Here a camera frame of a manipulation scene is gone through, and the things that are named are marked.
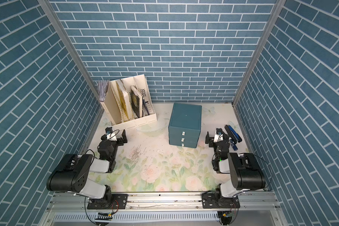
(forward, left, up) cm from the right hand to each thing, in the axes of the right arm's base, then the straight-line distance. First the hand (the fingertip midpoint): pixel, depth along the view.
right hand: (217, 132), depth 91 cm
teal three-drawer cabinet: (-4, +22, +10) cm, 24 cm away
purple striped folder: (+16, +76, +21) cm, 80 cm away
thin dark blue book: (+19, +52, +1) cm, 55 cm away
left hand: (-5, +63, +2) cm, 63 cm away
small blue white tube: (-4, -12, -8) cm, 15 cm away
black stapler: (+5, -12, -8) cm, 15 cm away
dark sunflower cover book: (+19, +57, +6) cm, 61 cm away
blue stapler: (+4, -16, -8) cm, 18 cm away
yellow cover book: (+13, +63, +12) cm, 65 cm away
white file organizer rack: (+10, +72, +6) cm, 73 cm away
